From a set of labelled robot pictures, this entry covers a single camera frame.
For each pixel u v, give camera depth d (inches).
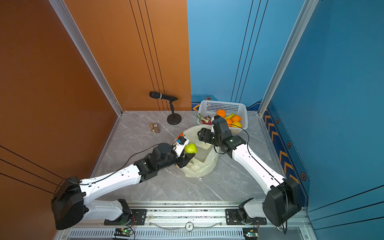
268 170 17.6
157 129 41.4
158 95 35.1
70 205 15.6
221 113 44.9
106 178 18.9
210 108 45.8
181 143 25.4
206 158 31.8
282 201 15.5
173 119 45.2
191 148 28.0
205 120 39.2
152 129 42.4
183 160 26.0
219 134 23.3
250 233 28.0
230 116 44.2
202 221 29.0
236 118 42.3
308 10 27.5
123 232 27.8
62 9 27.4
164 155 22.9
